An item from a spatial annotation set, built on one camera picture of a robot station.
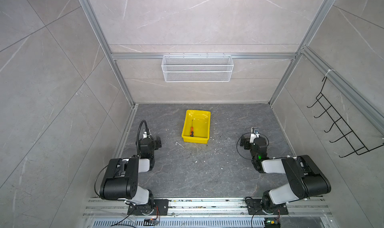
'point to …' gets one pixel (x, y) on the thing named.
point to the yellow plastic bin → (201, 124)
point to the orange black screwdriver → (192, 130)
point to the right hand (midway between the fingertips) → (250, 134)
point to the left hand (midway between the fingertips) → (148, 134)
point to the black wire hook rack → (342, 125)
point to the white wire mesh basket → (197, 68)
